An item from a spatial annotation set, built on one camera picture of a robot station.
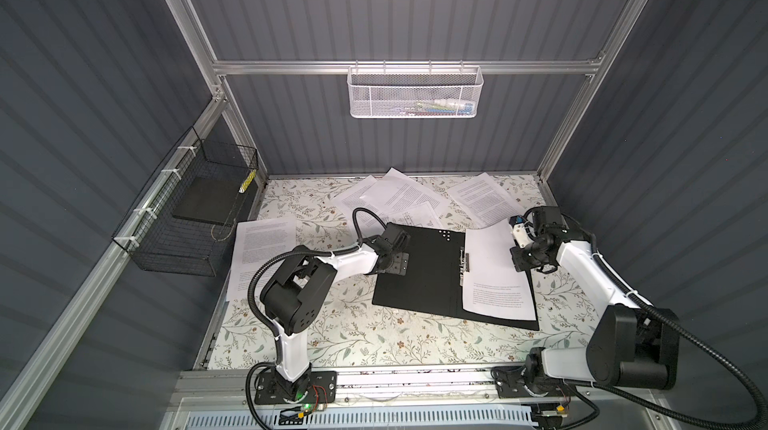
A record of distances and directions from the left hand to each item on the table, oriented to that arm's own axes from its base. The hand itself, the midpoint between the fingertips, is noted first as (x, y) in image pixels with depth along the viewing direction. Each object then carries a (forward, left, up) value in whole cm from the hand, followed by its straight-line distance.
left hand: (392, 261), depth 96 cm
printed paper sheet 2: (+23, -37, +1) cm, 43 cm away
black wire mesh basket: (-1, +51, +27) cm, 58 cm away
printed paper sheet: (-10, -30, +1) cm, 32 cm away
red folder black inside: (-8, -12, +1) cm, 15 cm away
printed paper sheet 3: (+31, -3, +1) cm, 31 cm away
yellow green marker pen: (+13, +40, +26) cm, 50 cm away
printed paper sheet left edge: (+11, +46, -2) cm, 48 cm away
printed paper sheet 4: (+27, +14, +1) cm, 30 cm away
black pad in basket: (+3, +45, +30) cm, 54 cm away
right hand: (-7, -39, +9) cm, 40 cm away
